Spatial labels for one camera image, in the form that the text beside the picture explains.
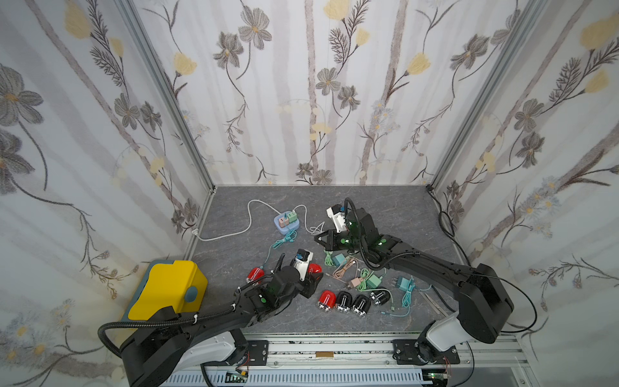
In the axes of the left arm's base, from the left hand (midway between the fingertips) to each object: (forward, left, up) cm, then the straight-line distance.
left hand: (319, 270), depth 81 cm
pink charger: (-1, -14, -7) cm, 15 cm away
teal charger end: (+8, -8, -7) cm, 14 cm away
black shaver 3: (-7, -21, -8) cm, 24 cm away
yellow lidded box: (-4, +48, +3) cm, 49 cm away
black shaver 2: (-9, -15, -8) cm, 19 cm away
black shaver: (-8, -9, -8) cm, 14 cm away
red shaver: (+3, +24, -8) cm, 25 cm away
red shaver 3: (-8, -3, -7) cm, 11 cm away
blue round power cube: (+25, +12, -6) cm, 28 cm away
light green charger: (-2, -20, -8) cm, 22 cm away
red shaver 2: (0, +1, +2) cm, 3 cm away
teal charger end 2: (-3, -32, -7) cm, 33 cm away
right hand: (+7, 0, +11) cm, 13 cm away
